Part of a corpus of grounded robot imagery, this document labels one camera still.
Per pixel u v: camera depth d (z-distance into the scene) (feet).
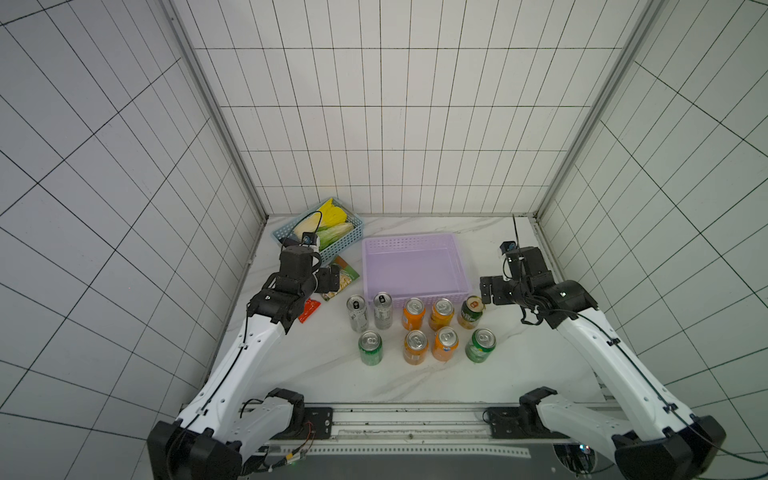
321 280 2.25
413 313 2.72
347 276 3.29
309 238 2.18
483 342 2.49
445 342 2.49
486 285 2.27
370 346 2.49
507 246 2.18
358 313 2.61
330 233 3.39
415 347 2.48
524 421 2.16
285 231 3.51
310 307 3.06
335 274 2.31
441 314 2.67
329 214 3.61
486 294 2.28
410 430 2.38
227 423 1.32
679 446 1.18
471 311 2.68
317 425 2.38
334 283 2.33
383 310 2.61
